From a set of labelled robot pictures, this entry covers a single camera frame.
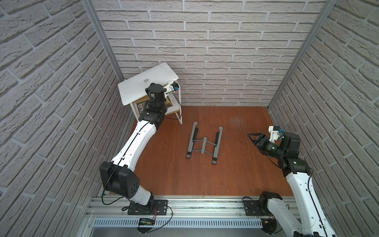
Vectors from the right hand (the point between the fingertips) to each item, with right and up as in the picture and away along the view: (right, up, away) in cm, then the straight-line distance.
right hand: (247, 137), depth 74 cm
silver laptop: (-61, +26, +5) cm, 67 cm away
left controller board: (-51, -42, -2) cm, 67 cm away
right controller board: (+9, -42, -4) cm, 44 cm away
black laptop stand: (-22, -8, +18) cm, 29 cm away
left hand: (-51, +29, -4) cm, 59 cm away
